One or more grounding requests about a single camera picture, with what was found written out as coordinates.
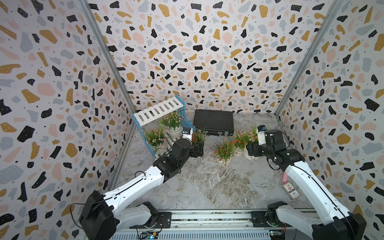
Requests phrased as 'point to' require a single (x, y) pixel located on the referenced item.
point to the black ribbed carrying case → (216, 122)
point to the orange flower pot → (239, 142)
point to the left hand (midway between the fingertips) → (198, 140)
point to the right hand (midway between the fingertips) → (254, 144)
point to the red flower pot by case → (198, 138)
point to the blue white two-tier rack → (172, 104)
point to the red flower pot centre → (224, 152)
